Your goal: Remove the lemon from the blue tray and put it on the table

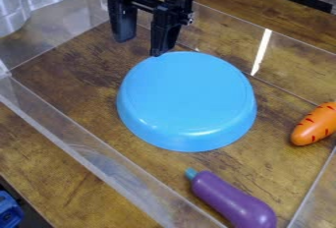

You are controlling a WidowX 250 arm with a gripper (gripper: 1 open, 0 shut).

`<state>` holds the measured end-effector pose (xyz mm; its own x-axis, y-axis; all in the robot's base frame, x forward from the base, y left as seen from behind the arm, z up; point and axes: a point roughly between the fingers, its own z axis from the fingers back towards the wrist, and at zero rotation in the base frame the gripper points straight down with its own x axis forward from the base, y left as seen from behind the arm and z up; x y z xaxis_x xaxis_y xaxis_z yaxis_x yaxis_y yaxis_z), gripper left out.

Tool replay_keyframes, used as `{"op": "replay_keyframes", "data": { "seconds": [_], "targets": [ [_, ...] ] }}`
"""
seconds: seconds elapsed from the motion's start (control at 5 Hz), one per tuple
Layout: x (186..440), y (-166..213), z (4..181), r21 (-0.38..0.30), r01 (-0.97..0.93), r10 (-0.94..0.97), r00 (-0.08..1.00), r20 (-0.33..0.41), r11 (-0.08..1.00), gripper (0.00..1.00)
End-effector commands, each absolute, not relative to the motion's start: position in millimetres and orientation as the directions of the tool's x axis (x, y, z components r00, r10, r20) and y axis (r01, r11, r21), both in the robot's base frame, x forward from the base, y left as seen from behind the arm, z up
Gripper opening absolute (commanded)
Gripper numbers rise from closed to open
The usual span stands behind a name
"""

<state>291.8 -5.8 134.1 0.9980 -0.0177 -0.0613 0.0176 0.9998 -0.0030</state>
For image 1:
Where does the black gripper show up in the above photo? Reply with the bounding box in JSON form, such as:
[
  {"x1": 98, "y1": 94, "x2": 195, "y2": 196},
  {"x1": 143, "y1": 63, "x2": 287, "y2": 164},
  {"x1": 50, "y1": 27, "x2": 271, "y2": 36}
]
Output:
[{"x1": 109, "y1": 0, "x2": 195, "y2": 57}]

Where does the blue upturned plastic tray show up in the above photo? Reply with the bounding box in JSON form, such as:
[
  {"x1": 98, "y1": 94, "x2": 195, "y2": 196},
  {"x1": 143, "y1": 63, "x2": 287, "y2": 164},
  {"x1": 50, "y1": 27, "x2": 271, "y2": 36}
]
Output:
[{"x1": 118, "y1": 51, "x2": 258, "y2": 152}]

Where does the orange toy carrot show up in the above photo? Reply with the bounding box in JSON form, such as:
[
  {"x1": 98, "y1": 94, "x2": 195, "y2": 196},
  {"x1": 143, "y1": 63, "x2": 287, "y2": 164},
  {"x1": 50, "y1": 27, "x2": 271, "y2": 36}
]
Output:
[{"x1": 291, "y1": 102, "x2": 336, "y2": 145}]

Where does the purple toy eggplant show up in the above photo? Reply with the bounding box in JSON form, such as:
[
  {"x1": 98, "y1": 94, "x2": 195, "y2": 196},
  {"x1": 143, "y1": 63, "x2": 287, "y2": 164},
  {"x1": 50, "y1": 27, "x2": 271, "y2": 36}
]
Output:
[{"x1": 186, "y1": 168, "x2": 278, "y2": 228}]

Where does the blue object at corner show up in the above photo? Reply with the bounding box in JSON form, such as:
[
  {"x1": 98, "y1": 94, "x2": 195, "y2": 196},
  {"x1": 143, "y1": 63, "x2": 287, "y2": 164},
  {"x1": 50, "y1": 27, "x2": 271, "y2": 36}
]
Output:
[{"x1": 0, "y1": 191, "x2": 25, "y2": 228}]

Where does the clear acrylic enclosure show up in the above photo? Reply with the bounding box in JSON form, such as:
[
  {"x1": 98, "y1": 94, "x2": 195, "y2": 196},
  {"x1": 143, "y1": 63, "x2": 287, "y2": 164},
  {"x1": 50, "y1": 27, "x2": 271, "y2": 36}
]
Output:
[{"x1": 0, "y1": 0, "x2": 336, "y2": 228}]

